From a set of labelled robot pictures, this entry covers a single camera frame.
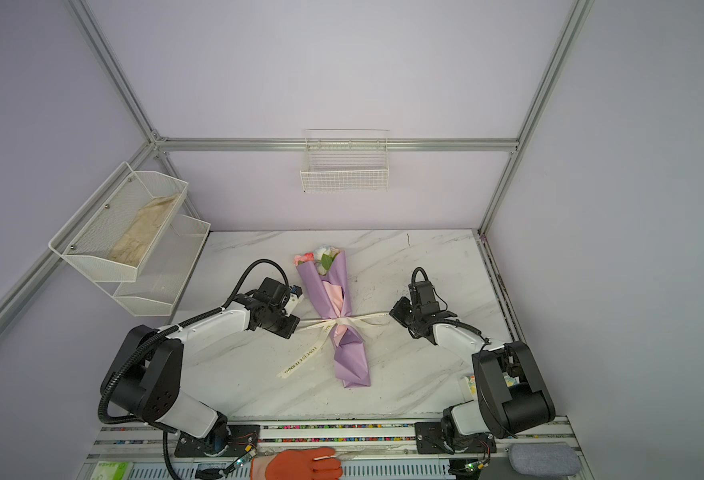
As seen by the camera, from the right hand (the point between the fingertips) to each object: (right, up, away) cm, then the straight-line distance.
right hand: (394, 308), depth 92 cm
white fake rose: (-23, +17, +10) cm, 30 cm away
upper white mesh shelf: (-76, +24, -12) cm, 81 cm away
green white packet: (-68, -34, -24) cm, 79 cm away
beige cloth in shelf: (-70, +20, -15) cm, 74 cm away
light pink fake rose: (-33, +16, +13) cm, 38 cm away
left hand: (-33, -6, -2) cm, 34 cm away
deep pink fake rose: (-29, +16, +13) cm, 36 cm away
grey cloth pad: (+33, -32, -23) cm, 51 cm away
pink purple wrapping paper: (-20, +4, +2) cm, 21 cm away
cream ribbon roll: (-19, -4, -2) cm, 20 cm away
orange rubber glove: (-25, -34, -22) cm, 47 cm away
